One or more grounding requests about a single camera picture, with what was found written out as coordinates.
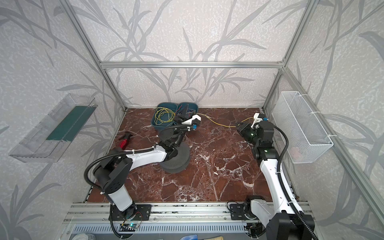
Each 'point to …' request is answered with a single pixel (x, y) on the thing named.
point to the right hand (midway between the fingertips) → (235, 117)
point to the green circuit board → (127, 227)
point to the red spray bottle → (123, 142)
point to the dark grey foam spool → (179, 163)
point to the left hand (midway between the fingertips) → (189, 102)
